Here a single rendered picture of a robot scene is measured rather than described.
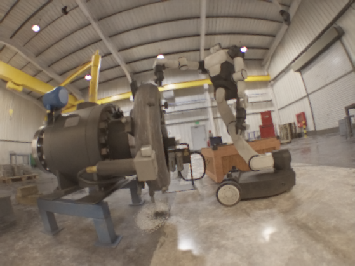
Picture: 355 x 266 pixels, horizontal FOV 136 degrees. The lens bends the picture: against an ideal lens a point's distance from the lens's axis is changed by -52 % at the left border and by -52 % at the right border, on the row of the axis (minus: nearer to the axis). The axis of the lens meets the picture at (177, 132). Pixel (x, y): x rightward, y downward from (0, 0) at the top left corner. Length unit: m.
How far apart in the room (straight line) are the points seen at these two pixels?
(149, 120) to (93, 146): 0.38
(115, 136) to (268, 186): 1.14
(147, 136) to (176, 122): 11.30
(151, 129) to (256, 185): 0.86
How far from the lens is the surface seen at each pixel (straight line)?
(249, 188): 1.20
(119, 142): 0.97
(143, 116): 0.72
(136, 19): 9.97
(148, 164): 0.62
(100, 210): 0.83
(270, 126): 4.63
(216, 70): 1.44
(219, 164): 1.77
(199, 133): 11.73
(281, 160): 1.34
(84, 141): 0.94
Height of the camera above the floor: 0.49
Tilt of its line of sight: 6 degrees up
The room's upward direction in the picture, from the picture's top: 7 degrees counter-clockwise
